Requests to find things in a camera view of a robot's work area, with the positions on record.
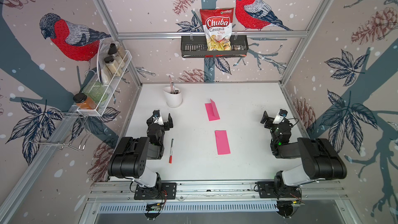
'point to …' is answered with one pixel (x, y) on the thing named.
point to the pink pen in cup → (171, 89)
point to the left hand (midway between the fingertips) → (164, 111)
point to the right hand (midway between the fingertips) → (272, 111)
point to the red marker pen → (170, 157)
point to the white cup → (173, 100)
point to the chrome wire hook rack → (64, 129)
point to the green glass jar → (95, 90)
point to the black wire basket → (194, 46)
